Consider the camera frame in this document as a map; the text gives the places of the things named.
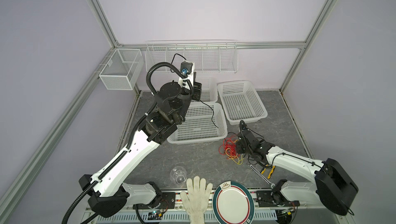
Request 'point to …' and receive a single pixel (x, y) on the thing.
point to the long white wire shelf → (206, 55)
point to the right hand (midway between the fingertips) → (239, 144)
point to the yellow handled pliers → (272, 170)
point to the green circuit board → (154, 215)
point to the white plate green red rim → (232, 203)
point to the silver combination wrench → (271, 184)
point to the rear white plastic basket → (209, 90)
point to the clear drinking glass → (178, 175)
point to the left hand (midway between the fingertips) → (195, 75)
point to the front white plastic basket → (203, 121)
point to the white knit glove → (196, 200)
